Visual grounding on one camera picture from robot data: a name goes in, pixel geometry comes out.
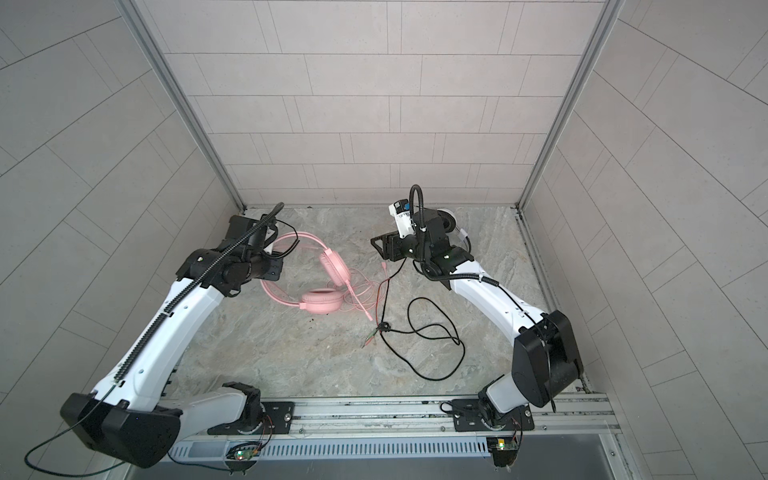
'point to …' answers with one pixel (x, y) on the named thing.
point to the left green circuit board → (247, 454)
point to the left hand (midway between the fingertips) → (281, 256)
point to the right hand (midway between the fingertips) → (379, 239)
